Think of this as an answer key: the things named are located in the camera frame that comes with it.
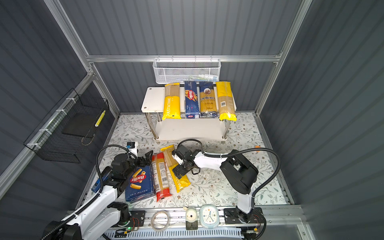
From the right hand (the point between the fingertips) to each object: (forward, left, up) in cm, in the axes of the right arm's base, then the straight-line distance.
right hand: (183, 170), depth 90 cm
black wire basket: (+6, +54, +31) cm, 63 cm away
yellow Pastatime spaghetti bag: (+3, +6, +3) cm, 8 cm away
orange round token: (+18, -50, -2) cm, 53 cm away
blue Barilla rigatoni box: (-11, +22, +7) cm, 25 cm away
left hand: (+6, +21, +14) cm, 26 cm away
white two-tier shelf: (+27, -1, +7) cm, 28 cm away
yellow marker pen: (+17, +44, +29) cm, 55 cm away
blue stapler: (-10, +47, +4) cm, 48 cm away
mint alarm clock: (-25, -15, +2) cm, 29 cm away
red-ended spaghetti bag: (-5, +13, +3) cm, 14 cm away
